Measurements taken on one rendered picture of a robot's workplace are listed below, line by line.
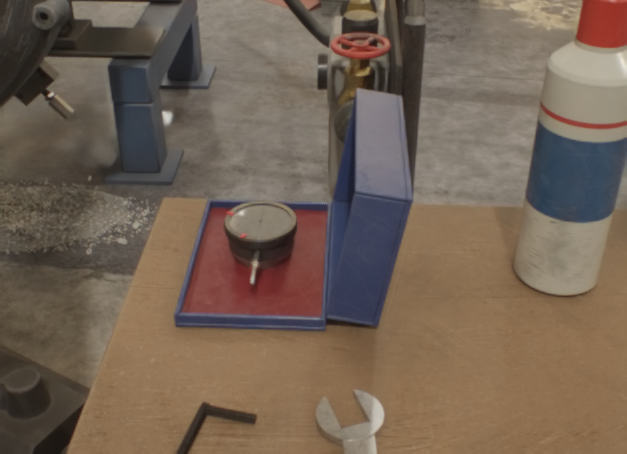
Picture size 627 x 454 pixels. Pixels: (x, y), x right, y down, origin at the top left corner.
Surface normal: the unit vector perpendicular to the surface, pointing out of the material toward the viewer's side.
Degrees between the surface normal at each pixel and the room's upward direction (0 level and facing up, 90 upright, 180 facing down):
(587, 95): 90
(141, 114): 90
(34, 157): 0
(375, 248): 90
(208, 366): 0
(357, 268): 90
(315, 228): 0
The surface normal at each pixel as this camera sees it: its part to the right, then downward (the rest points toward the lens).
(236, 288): 0.00, -0.84
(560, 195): -0.53, 0.46
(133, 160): -0.04, 0.55
